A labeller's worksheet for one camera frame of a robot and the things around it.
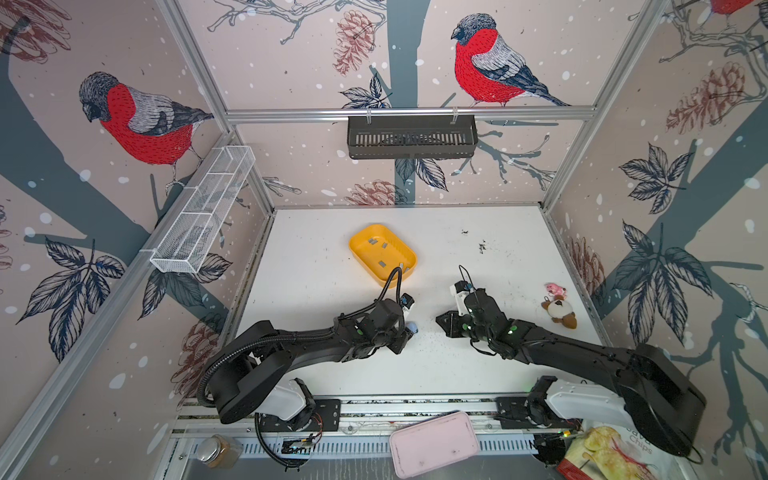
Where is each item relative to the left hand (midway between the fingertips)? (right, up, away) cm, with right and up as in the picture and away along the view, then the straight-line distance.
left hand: (409, 333), depth 83 cm
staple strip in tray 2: (-8, +24, +26) cm, 36 cm away
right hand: (+7, +3, 0) cm, 8 cm away
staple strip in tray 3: (-9, +18, +20) cm, 29 cm away
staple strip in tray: (-13, +26, +27) cm, 39 cm away
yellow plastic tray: (-11, +22, +24) cm, 35 cm away
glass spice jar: (-41, -17, -22) cm, 50 cm away
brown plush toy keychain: (+46, +5, +7) cm, 47 cm away
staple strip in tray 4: (-1, +17, +20) cm, 26 cm away
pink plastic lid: (+5, -20, -16) cm, 26 cm away
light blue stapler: (+1, +1, +1) cm, 2 cm away
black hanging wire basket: (+2, +63, +21) cm, 66 cm away
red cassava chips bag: (+45, -19, -19) cm, 52 cm away
